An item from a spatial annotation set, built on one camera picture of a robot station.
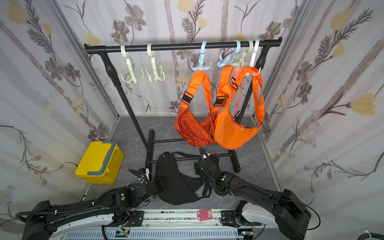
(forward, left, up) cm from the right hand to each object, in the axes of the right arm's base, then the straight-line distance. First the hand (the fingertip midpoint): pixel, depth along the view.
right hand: (203, 160), depth 82 cm
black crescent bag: (-12, +13, -14) cm, 22 cm away
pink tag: (-25, -1, -10) cm, 27 cm away
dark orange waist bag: (+15, +9, +13) cm, 22 cm away
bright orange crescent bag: (+10, -13, +14) cm, 21 cm away
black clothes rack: (+5, +33, -11) cm, 35 cm away
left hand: (-12, +20, -6) cm, 25 cm away
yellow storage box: (-4, +55, 0) cm, 56 cm away
